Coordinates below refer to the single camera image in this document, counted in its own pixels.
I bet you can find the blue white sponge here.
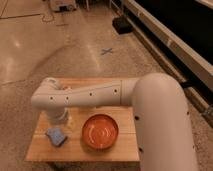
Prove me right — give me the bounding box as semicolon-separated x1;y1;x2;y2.
45;127;67;147

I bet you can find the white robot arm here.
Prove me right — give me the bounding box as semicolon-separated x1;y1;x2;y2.
31;73;199;171

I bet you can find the orange ceramic bowl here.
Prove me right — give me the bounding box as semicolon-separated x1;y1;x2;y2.
82;114;119;150

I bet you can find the black box on floor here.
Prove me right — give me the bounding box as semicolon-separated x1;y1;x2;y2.
112;16;133;34

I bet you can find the wooden table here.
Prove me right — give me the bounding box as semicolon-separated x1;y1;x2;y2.
25;77;141;171

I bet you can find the grey device on floor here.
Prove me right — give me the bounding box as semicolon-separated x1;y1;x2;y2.
49;0;77;12

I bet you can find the long beige wall rail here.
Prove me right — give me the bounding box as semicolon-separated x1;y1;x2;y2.
109;0;213;121

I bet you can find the black floor cable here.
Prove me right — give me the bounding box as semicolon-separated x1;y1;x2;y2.
0;6;56;24

